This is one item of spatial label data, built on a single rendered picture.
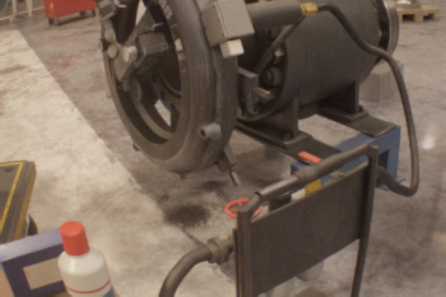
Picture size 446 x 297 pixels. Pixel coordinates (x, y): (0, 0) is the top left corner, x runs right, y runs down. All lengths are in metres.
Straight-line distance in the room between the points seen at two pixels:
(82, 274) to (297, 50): 1.23
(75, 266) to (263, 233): 0.47
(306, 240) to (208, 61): 0.56
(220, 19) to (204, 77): 0.18
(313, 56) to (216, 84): 0.45
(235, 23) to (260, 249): 0.58
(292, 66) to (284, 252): 0.78
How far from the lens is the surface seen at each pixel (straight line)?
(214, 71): 1.40
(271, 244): 1.02
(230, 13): 1.32
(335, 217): 1.14
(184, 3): 1.42
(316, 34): 1.75
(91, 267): 0.62
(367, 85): 3.09
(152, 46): 1.50
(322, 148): 1.82
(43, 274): 0.84
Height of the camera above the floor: 1.01
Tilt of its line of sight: 21 degrees down
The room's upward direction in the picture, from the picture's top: 4 degrees counter-clockwise
